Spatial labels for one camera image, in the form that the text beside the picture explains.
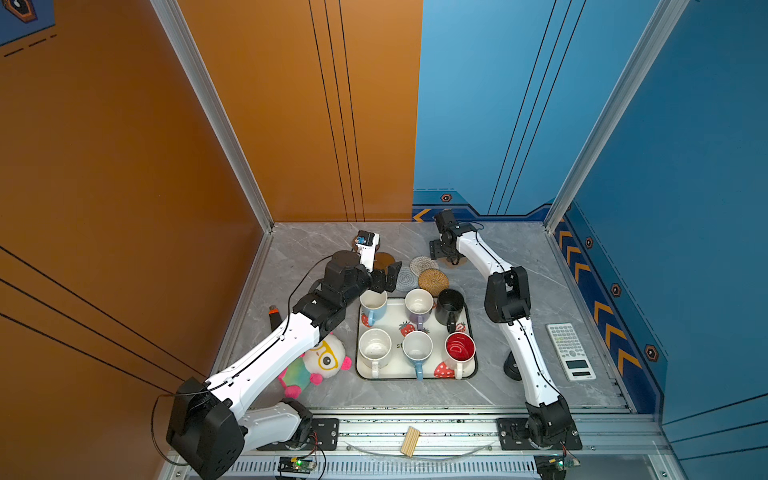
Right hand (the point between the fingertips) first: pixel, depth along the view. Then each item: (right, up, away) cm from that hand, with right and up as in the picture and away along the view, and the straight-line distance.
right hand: (443, 251), depth 112 cm
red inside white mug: (+1, -28, -26) cm, 38 cm away
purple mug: (-11, -17, -17) cm, 26 cm away
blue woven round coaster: (-14, -10, -9) cm, 20 cm away
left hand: (-20, -1, -35) cm, 41 cm away
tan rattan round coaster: (-5, -10, -9) cm, 15 cm away
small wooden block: (-15, -46, -39) cm, 62 cm away
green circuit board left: (-42, -51, -41) cm, 78 cm away
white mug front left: (-24, -28, -25) cm, 45 cm away
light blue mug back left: (-25, -17, -18) cm, 35 cm away
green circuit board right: (+19, -51, -42) cm, 68 cm away
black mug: (-1, -16, -19) cm, 25 cm away
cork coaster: (+1, -5, -3) cm, 6 cm away
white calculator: (+32, -29, -26) cm, 51 cm away
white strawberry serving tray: (-17, -27, -27) cm, 42 cm away
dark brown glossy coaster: (-23, -3, -3) cm, 23 cm away
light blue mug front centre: (-12, -28, -26) cm, 40 cm away
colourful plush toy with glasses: (-37, -29, -33) cm, 57 cm away
